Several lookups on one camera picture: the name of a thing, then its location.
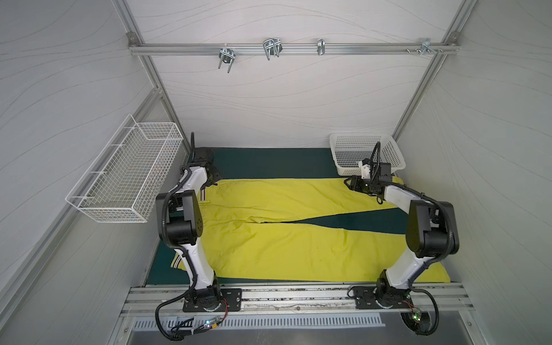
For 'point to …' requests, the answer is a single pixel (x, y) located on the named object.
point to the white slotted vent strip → (198, 324)
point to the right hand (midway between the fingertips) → (351, 180)
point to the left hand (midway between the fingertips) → (212, 177)
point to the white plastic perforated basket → (348, 149)
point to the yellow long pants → (239, 247)
